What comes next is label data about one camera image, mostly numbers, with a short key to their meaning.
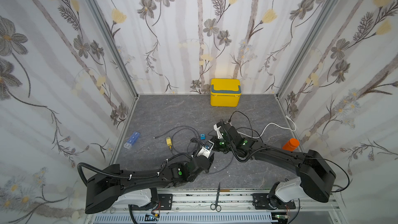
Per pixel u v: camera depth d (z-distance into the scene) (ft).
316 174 1.40
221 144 2.30
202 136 3.18
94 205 1.33
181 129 3.32
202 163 1.90
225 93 3.59
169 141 3.03
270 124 3.42
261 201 2.42
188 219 2.30
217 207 2.40
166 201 2.42
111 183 1.52
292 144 2.73
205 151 2.17
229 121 3.14
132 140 3.07
